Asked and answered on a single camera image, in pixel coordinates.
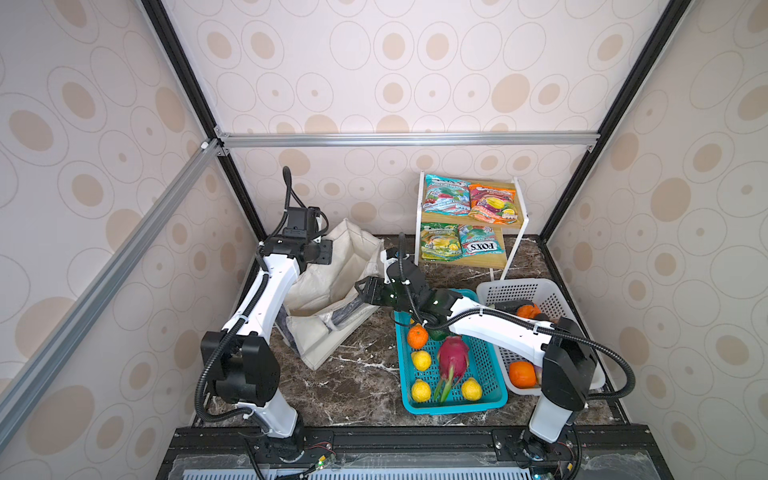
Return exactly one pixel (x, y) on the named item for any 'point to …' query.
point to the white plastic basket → (536, 300)
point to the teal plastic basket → (482, 365)
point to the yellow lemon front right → (471, 389)
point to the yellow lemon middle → (421, 360)
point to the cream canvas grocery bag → (316, 290)
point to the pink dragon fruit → (453, 355)
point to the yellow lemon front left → (421, 391)
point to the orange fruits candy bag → (493, 204)
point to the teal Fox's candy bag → (478, 240)
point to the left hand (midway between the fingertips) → (324, 241)
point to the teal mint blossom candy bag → (446, 196)
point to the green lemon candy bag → (440, 241)
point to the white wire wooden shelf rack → (470, 223)
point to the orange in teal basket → (417, 337)
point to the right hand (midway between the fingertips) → (361, 286)
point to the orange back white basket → (528, 311)
